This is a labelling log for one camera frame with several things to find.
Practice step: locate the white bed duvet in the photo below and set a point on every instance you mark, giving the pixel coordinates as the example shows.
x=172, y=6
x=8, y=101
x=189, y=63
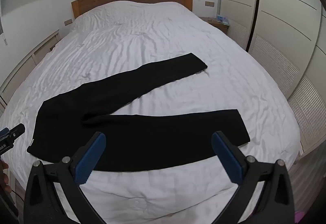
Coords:
x=152, y=35

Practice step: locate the blue box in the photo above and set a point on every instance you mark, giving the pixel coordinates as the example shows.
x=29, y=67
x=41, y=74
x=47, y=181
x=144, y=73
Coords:
x=223, y=19

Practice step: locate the black pants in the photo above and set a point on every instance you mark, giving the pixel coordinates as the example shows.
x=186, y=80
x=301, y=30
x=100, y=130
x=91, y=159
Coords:
x=142, y=142

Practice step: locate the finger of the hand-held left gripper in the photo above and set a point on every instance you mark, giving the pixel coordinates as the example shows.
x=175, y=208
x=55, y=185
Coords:
x=18, y=129

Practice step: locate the cream wardrobe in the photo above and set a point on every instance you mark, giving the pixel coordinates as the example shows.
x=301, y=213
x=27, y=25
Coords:
x=280, y=10

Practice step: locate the person's left hand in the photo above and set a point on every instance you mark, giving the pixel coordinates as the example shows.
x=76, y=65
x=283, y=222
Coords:
x=3, y=175

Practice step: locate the wooden nightstand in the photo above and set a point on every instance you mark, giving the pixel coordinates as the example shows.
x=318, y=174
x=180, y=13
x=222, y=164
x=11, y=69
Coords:
x=216, y=24

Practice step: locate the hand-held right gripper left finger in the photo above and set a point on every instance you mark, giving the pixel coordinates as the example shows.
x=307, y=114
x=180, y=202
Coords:
x=89, y=160

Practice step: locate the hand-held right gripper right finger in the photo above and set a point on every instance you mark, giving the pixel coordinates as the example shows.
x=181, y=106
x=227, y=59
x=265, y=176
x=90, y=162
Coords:
x=229, y=160

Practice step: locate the pink object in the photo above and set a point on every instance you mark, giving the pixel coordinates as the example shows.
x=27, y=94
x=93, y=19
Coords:
x=302, y=217

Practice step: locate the wall switch plate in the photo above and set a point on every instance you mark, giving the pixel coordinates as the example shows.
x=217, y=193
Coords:
x=209, y=3
x=68, y=22

